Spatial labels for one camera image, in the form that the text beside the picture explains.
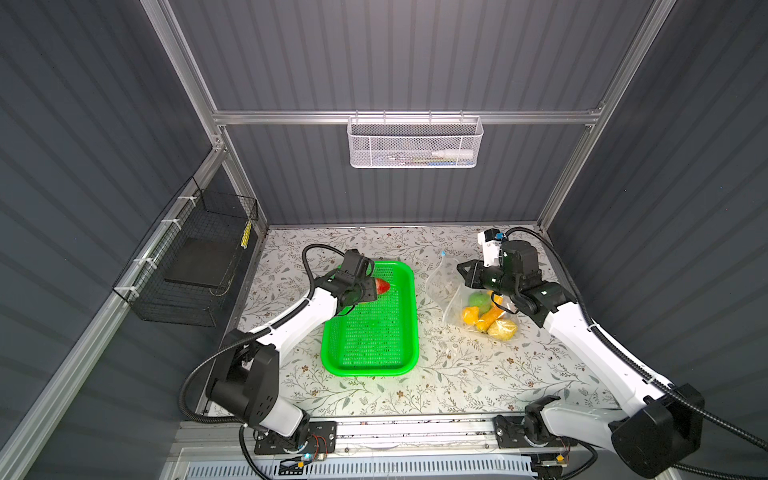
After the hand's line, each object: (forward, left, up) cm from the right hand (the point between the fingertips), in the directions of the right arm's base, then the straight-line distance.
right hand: (461, 268), depth 77 cm
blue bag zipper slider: (+25, 0, -24) cm, 35 cm away
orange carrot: (-5, -9, -19) cm, 21 cm away
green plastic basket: (-9, +23, -24) cm, 35 cm away
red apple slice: (+7, +22, -19) cm, 30 cm away
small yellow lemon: (-4, -5, -18) cm, 19 cm away
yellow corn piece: (-8, -14, -19) cm, 25 cm away
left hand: (+2, +26, -12) cm, 28 cm away
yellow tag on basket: (+10, +59, +3) cm, 60 cm away
